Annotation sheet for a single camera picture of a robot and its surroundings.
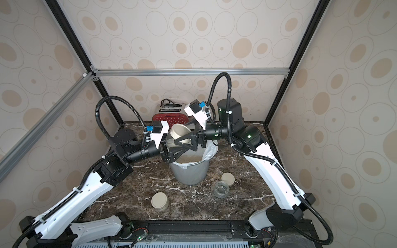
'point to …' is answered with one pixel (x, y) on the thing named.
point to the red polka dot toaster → (172, 113)
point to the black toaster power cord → (166, 103)
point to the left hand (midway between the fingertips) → (188, 141)
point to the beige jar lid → (228, 177)
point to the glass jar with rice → (221, 189)
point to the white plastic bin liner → (201, 154)
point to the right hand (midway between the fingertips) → (184, 133)
